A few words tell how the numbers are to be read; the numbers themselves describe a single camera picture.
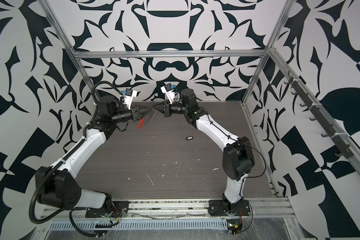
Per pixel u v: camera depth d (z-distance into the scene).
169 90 0.68
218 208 0.74
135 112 0.66
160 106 0.71
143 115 0.70
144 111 0.73
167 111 0.68
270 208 0.76
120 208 0.73
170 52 0.90
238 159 0.48
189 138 0.99
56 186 0.41
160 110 0.73
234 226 0.71
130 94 0.66
